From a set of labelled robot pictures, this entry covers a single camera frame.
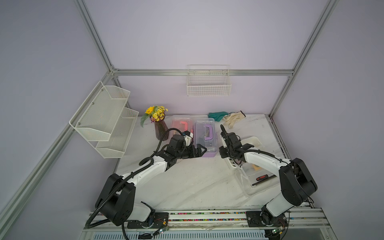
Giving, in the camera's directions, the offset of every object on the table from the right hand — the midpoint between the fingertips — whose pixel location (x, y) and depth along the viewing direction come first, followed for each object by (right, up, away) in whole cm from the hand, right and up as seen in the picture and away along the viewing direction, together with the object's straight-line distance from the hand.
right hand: (224, 151), depth 93 cm
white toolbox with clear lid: (+12, -12, -16) cm, 23 cm away
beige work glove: (+9, +22, +24) cm, 34 cm away
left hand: (-16, +1, -10) cm, 19 cm away
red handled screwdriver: (+16, -11, -17) cm, 26 cm away
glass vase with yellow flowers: (-41, +23, -6) cm, 48 cm away
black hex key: (+15, -13, -18) cm, 27 cm away
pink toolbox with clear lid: (-30, +17, +7) cm, 35 cm away
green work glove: (0, +25, +25) cm, 35 cm away
